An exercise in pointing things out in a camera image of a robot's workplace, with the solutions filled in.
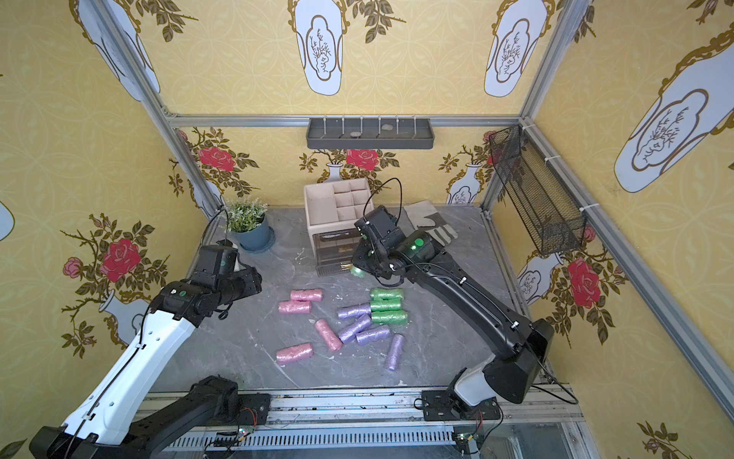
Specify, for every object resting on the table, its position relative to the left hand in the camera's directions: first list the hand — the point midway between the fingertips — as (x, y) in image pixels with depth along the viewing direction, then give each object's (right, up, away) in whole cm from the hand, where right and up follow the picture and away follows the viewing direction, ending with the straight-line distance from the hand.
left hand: (257, 278), depth 77 cm
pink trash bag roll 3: (+20, -20, +6) cm, 29 cm away
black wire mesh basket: (+85, +16, +6) cm, 86 cm away
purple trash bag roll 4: (+38, -21, +6) cm, 44 cm away
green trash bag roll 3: (+35, -10, +13) cm, 39 cm away
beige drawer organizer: (+19, +20, +13) cm, 30 cm away
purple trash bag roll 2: (+25, -17, +9) cm, 31 cm away
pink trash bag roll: (+10, -8, +15) cm, 20 cm away
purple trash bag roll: (+24, -12, +11) cm, 29 cm away
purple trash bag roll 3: (+31, -18, +7) cm, 37 cm away
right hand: (+26, +4, -6) cm, 27 cm away
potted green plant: (-10, +16, +18) cm, 26 cm away
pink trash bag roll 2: (+7, -11, +13) cm, 18 cm away
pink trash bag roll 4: (+9, -21, +3) cm, 23 cm away
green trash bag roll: (+27, +3, -7) cm, 28 cm away
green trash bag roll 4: (+37, -13, +10) cm, 41 cm away
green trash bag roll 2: (+36, -8, +15) cm, 40 cm away
